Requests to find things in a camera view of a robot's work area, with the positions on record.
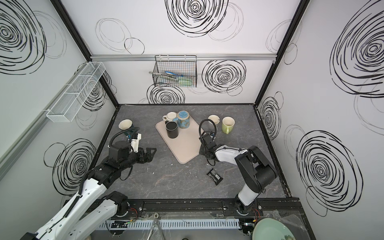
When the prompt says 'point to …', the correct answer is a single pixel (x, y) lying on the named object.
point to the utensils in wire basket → (169, 77)
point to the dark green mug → (126, 124)
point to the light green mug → (227, 125)
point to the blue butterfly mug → (183, 119)
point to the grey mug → (215, 118)
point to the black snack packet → (214, 176)
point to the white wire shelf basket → (70, 104)
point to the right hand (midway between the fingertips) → (202, 150)
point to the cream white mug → (170, 116)
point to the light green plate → (271, 228)
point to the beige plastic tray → (186, 145)
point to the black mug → (171, 127)
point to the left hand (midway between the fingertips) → (151, 149)
